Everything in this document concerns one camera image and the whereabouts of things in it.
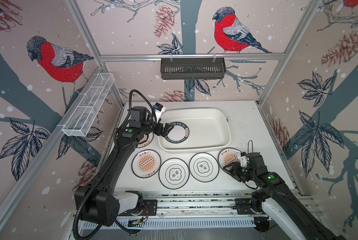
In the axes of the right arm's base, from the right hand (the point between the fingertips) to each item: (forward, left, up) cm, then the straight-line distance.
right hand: (224, 171), depth 79 cm
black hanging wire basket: (+63, +18, +25) cm, 70 cm away
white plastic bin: (+30, +16, -3) cm, 34 cm away
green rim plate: (+28, +27, -5) cm, 39 cm away
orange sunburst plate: (+4, +45, -4) cm, 46 cm away
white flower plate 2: (+4, +10, -6) cm, 13 cm away
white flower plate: (0, +28, -6) cm, 29 cm away
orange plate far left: (+3, +38, +25) cm, 46 cm away
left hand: (+16, +31, +22) cm, 42 cm away
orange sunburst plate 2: (+12, -5, -7) cm, 15 cm away
